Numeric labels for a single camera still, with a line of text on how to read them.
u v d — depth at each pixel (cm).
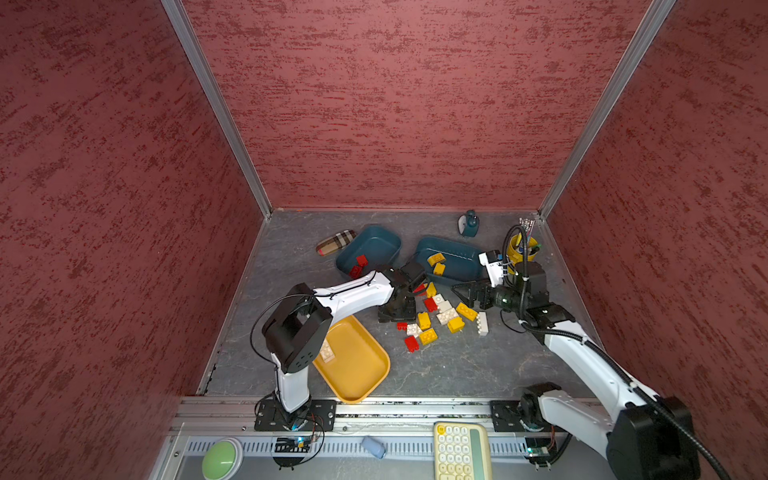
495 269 73
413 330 87
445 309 92
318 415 74
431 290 95
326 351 83
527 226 95
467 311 92
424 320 89
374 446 68
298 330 48
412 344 87
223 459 67
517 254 95
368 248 109
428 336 87
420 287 75
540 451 70
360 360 84
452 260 106
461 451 68
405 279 67
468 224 108
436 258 105
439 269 100
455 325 88
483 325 89
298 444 70
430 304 95
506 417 74
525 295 62
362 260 107
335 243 107
